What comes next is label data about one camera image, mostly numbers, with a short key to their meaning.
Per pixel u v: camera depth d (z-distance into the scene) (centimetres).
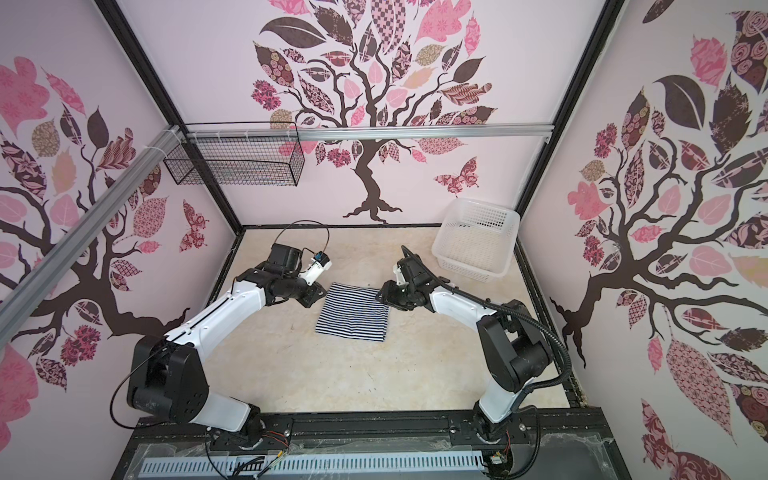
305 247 75
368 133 92
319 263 76
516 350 46
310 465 70
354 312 93
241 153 95
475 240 116
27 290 51
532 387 50
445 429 74
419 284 71
